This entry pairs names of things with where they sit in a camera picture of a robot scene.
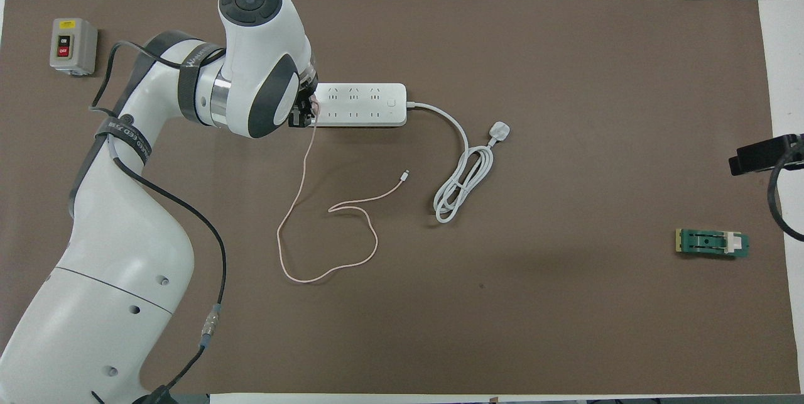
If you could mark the white power strip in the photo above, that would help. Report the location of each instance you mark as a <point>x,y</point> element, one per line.
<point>364,104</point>

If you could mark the brown table mat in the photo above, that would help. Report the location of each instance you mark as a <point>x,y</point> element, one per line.
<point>502,328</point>

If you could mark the pink charger adapter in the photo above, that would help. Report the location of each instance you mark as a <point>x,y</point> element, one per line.
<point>316,109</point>

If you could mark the grey on-off switch box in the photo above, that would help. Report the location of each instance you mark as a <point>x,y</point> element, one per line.
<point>72,46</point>

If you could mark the green circuit board module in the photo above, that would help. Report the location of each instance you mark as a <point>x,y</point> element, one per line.
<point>710,244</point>

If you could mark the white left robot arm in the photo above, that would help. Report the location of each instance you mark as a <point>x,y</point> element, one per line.
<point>119,266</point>

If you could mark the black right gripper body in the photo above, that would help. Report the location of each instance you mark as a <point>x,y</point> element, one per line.
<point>799,152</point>

